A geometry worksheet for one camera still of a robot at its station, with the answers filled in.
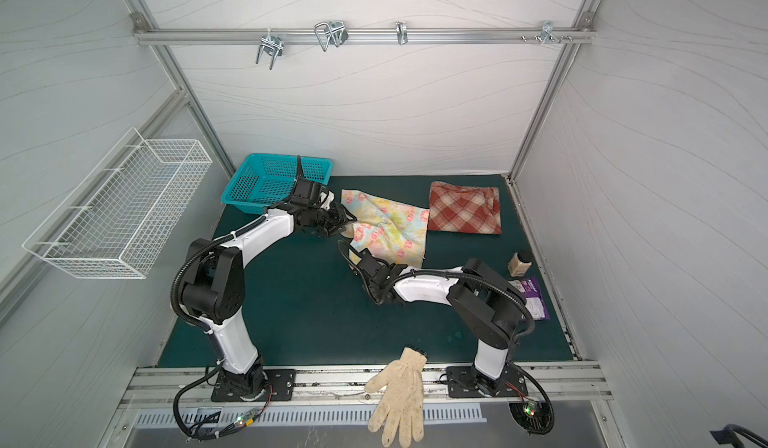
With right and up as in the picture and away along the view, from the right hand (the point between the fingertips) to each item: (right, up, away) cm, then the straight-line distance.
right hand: (387, 272), depth 92 cm
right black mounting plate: (+21, -23, -19) cm, 36 cm away
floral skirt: (+3, +12, +7) cm, 14 cm away
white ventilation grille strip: (-10, -30, -22) cm, 38 cm away
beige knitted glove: (+4, -27, -21) cm, 34 cm away
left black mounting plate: (-27, -24, -18) cm, 40 cm away
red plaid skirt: (+28, +19, +16) cm, 38 cm away
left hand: (-9, +17, 0) cm, 19 cm away
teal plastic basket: (-50, +31, +27) cm, 65 cm away
